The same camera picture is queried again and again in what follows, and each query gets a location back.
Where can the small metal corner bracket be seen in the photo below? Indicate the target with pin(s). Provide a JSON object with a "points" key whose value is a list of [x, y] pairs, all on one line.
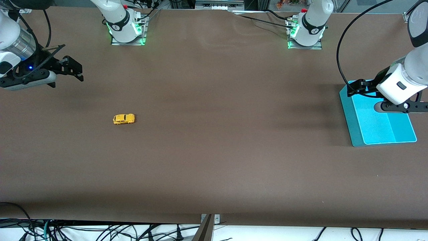
{"points": [[406, 16]]}

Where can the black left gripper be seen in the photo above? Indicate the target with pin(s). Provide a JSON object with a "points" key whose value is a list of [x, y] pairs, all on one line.
{"points": [[368, 85]]}

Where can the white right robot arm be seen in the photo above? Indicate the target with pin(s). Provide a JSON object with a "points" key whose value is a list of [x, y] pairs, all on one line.
{"points": [[115, 13]]}

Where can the brown support bar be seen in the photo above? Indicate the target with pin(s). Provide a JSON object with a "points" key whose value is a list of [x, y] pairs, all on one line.
{"points": [[204, 232]]}

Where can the cyan plastic tray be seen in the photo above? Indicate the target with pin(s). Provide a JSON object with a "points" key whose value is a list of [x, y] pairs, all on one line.
{"points": [[378, 127]]}

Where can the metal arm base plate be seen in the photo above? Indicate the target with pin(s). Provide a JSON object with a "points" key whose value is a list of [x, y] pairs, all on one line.
{"points": [[306, 47], [128, 44]]}

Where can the metal table edge bracket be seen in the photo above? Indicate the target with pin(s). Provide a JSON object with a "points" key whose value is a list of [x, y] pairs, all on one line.
{"points": [[216, 219]]}

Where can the yellow beetle toy car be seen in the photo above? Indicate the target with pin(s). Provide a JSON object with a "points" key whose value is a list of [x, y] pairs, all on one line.
{"points": [[124, 118]]}

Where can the silver metal box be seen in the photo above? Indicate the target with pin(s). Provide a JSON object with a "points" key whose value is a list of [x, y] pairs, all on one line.
{"points": [[219, 5]]}

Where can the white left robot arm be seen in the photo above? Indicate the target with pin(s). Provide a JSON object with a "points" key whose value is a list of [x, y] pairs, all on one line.
{"points": [[418, 63]]}

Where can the orange background objects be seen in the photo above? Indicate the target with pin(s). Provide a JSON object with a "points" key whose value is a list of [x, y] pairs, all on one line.
{"points": [[287, 3]]}

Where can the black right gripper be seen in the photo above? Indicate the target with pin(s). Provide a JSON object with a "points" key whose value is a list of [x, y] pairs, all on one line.
{"points": [[50, 64]]}

